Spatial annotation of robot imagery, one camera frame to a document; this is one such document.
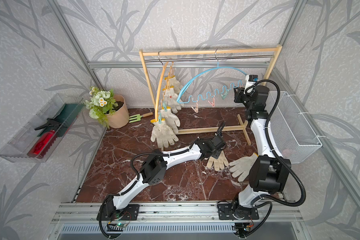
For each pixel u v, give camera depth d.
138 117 1.16
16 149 0.58
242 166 0.90
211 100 1.23
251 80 0.67
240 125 1.10
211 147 0.72
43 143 0.59
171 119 0.83
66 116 0.67
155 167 0.57
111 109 0.87
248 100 0.68
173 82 0.92
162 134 0.79
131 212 0.72
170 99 0.90
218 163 0.91
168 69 0.99
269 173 0.45
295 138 0.60
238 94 0.70
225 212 0.73
